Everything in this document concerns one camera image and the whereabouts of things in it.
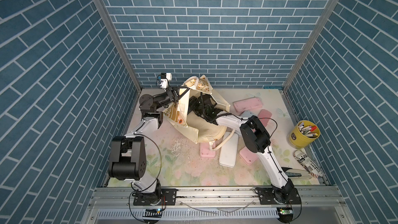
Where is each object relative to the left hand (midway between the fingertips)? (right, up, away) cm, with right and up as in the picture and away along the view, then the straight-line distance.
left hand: (193, 93), depth 70 cm
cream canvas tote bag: (+4, -21, +15) cm, 26 cm away
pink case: (+5, -32, +16) cm, 36 cm away
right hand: (-5, -5, +28) cm, 29 cm away
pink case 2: (+28, -34, +15) cm, 47 cm away
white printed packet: (+60, -37, +12) cm, 72 cm away
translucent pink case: (+46, -14, +36) cm, 60 cm away
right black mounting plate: (+35, -50, +4) cm, 61 cm away
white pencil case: (+18, -33, +16) cm, 41 cm away
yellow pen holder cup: (+56, -21, +11) cm, 61 cm away
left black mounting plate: (-15, -49, +2) cm, 51 cm away
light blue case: (+33, -12, +35) cm, 50 cm away
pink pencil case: (+35, -6, +39) cm, 52 cm away
